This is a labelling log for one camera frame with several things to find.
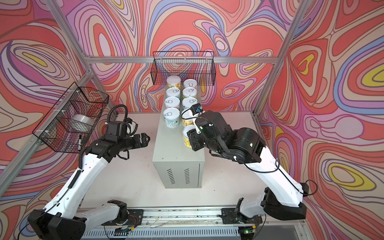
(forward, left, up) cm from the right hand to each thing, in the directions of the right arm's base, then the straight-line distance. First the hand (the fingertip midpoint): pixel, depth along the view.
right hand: (194, 136), depth 57 cm
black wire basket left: (+10, +64, -7) cm, 65 cm away
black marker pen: (+8, +56, -13) cm, 58 cm away
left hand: (+11, +26, -15) cm, 32 cm away
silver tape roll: (+17, +55, -6) cm, 58 cm away
